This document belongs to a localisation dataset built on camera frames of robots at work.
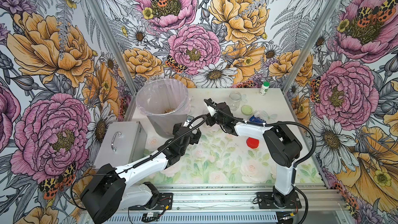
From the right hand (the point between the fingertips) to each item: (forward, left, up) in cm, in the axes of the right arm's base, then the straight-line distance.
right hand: (206, 115), depth 95 cm
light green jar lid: (+10, -29, -9) cm, 32 cm away
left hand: (-11, +10, +3) cm, 16 cm away
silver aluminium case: (-18, +43, +4) cm, 46 cm away
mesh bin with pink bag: (+11, +26, +1) cm, 28 cm away
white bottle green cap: (+26, -44, -4) cm, 51 cm away
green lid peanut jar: (+15, -20, -1) cm, 24 cm away
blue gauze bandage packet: (+3, -32, -9) cm, 33 cm away
